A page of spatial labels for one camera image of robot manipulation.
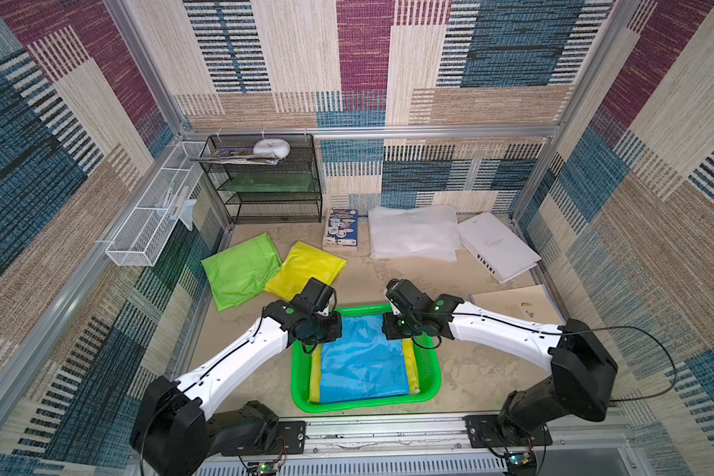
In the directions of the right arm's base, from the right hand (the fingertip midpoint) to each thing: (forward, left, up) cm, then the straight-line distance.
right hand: (381, 327), depth 83 cm
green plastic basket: (-12, -11, +1) cm, 16 cm away
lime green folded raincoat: (+23, +47, -6) cm, 53 cm away
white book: (+33, -44, -6) cm, 55 cm away
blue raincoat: (-9, +5, -3) cm, 11 cm away
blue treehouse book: (+43, +12, -6) cm, 45 cm away
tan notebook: (+11, -49, -9) cm, 51 cm away
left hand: (-1, +11, +2) cm, 11 cm away
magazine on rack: (+45, +43, +25) cm, 67 cm away
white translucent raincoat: (+40, -16, -5) cm, 43 cm away
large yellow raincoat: (-10, +18, -6) cm, 21 cm away
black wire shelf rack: (+48, +37, +14) cm, 62 cm away
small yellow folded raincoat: (+27, +25, -6) cm, 37 cm away
